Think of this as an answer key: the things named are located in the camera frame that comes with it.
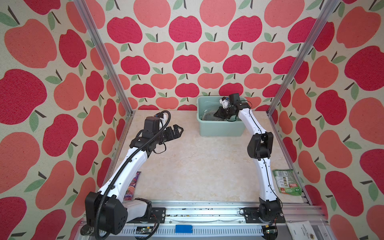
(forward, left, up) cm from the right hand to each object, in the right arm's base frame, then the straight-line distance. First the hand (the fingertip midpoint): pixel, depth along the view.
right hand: (217, 114), depth 103 cm
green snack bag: (-39, -42, -13) cm, 58 cm away
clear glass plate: (0, +6, -3) cm, 6 cm away
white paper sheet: (-62, -40, -12) cm, 75 cm away
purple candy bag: (-54, +46, -10) cm, 71 cm away
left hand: (-27, +21, +12) cm, 37 cm away
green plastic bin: (-4, +4, -9) cm, 10 cm away
